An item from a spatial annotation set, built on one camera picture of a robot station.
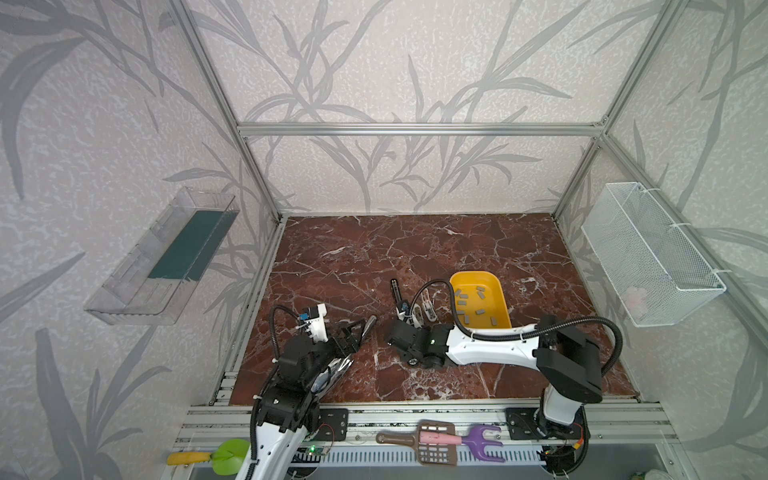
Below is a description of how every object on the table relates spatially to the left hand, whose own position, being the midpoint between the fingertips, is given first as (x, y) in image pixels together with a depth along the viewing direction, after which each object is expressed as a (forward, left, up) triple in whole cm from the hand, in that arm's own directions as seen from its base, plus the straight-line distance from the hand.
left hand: (359, 317), depth 78 cm
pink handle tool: (-26, -19, -9) cm, 33 cm away
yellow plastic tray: (+13, -37, -14) cm, 41 cm away
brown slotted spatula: (-29, -18, -14) cm, 37 cm away
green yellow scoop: (-30, +28, -10) cm, 42 cm away
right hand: (0, -12, -9) cm, 15 cm away
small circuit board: (-28, +10, -13) cm, 33 cm away
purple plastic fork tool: (-27, -30, -10) cm, 41 cm away
